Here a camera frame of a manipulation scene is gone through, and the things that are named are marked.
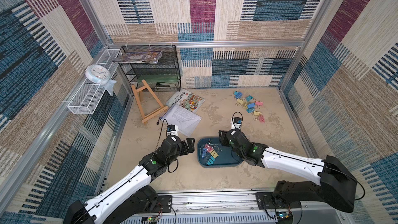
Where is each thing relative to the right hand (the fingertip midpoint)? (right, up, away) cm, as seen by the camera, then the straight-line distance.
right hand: (221, 131), depth 83 cm
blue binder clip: (+24, +13, +25) cm, 37 cm away
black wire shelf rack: (-38, +34, +29) cm, 58 cm away
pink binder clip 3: (-6, -11, +4) cm, 13 cm away
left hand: (-18, -4, -3) cm, 18 cm away
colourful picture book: (-21, +18, +32) cm, 43 cm away
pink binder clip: (+29, +15, +27) cm, 43 cm away
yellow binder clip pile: (+17, +16, +29) cm, 37 cm away
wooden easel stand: (-45, +26, +11) cm, 53 cm away
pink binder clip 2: (+29, +4, +19) cm, 35 cm away
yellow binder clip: (-4, -14, +4) cm, 15 cm away
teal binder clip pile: (+23, +18, +29) cm, 41 cm away
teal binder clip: (-5, -16, +2) cm, 17 cm away
